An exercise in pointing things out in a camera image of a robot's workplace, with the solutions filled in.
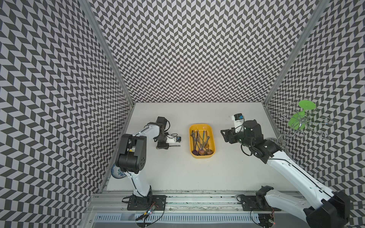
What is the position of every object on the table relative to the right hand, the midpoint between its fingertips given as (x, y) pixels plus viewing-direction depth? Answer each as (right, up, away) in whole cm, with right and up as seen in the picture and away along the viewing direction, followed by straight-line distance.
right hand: (227, 132), depth 78 cm
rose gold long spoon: (-8, -14, +13) cm, 21 cm away
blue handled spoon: (-13, -14, +11) cm, 22 cm away
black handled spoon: (-18, -7, +19) cm, 26 cm away
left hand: (-38, -9, +18) cm, 43 cm away
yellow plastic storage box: (-11, +1, +24) cm, 26 cm away
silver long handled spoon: (-12, -10, +16) cm, 23 cm away
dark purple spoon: (-17, -14, +11) cm, 25 cm away
